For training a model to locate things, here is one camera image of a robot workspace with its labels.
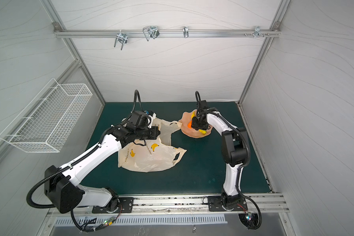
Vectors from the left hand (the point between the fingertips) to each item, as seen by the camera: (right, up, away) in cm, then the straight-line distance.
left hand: (163, 130), depth 78 cm
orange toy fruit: (+16, +1, +24) cm, 29 cm away
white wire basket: (-54, +5, -10) cm, 55 cm away
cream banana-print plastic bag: (-6, -13, 0) cm, 14 cm away
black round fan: (+44, -44, -6) cm, 63 cm away
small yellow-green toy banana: (+25, -3, +19) cm, 32 cm away
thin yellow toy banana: (+19, +9, +26) cm, 34 cm away
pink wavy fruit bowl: (+14, +6, +29) cm, 33 cm away
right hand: (+21, +4, +19) cm, 29 cm away
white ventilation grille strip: (-36, -45, -7) cm, 57 cm away
